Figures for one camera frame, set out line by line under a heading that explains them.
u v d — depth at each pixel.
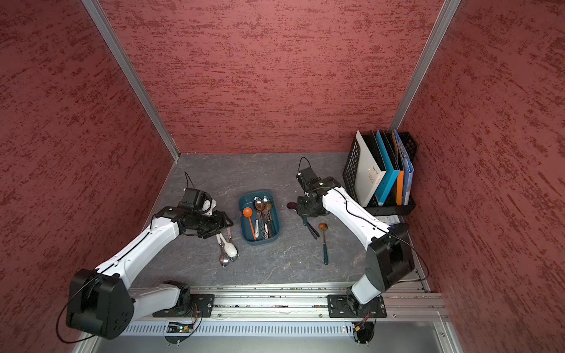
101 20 0.73
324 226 0.95
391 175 0.77
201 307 0.74
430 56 0.81
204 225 0.71
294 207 1.00
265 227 0.92
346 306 0.73
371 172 0.81
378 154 0.80
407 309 0.76
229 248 0.86
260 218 0.95
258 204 0.97
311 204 0.68
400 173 0.76
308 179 0.66
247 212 0.97
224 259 0.85
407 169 0.78
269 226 0.92
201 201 0.69
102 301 0.39
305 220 0.96
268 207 1.00
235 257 0.85
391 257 0.43
